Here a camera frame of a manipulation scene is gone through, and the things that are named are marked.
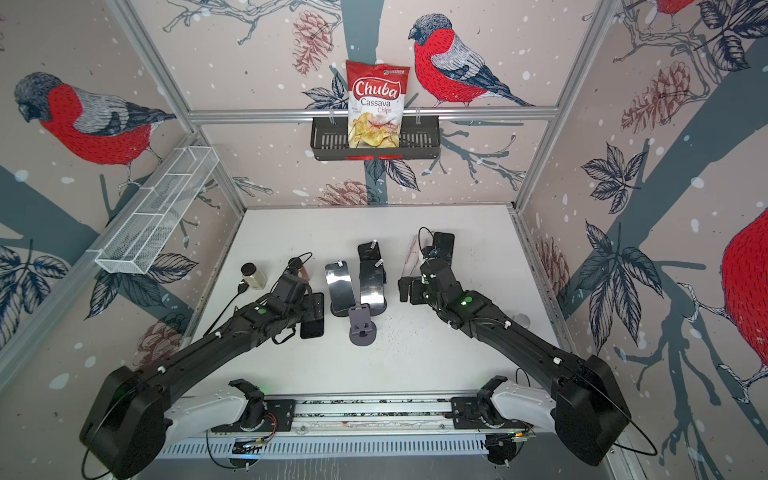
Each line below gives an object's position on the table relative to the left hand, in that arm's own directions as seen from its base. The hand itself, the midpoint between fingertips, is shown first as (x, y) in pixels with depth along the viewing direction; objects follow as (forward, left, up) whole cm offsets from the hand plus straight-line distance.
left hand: (310, 304), depth 85 cm
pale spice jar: (+10, +20, -1) cm, 22 cm away
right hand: (+2, -29, +6) cm, 29 cm away
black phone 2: (+19, -41, +3) cm, 45 cm away
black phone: (+5, -8, +1) cm, 10 cm away
